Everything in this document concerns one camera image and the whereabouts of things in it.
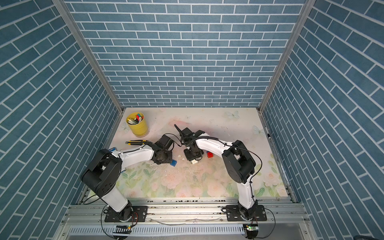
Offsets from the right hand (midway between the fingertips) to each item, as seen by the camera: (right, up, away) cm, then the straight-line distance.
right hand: (192, 158), depth 91 cm
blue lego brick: (-11, -3, -1) cm, 11 cm away
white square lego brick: (+2, -1, -6) cm, 6 cm away
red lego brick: (+11, +2, +1) cm, 11 cm away
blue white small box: (-52, +5, +6) cm, 52 cm away
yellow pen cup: (-35, +17, +8) cm, 40 cm away
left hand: (-12, -2, +2) cm, 12 cm away
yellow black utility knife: (-39, +8, +11) cm, 42 cm away
